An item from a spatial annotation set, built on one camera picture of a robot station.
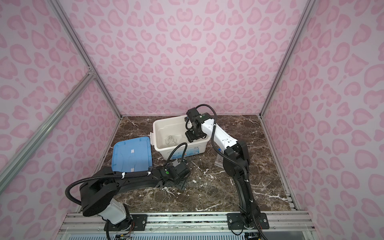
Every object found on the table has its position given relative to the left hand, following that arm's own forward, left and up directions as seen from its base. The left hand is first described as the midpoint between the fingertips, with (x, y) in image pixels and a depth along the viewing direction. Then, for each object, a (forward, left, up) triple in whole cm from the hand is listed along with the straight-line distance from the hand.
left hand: (182, 178), depth 86 cm
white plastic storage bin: (+31, +10, +4) cm, 32 cm away
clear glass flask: (+24, +9, +3) cm, 25 cm away
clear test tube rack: (+10, -22, 0) cm, 24 cm away
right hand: (+22, -7, +10) cm, 25 cm away
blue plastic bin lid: (+16, +34, -2) cm, 37 cm away
